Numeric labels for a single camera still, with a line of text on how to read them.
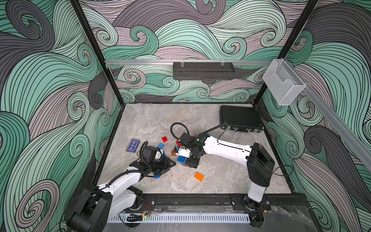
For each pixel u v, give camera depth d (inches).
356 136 21.1
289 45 33.5
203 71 38.5
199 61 37.0
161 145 37.3
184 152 28.8
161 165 28.9
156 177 31.9
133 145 36.8
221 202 29.3
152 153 26.9
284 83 29.8
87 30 31.0
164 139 38.1
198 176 32.0
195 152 23.5
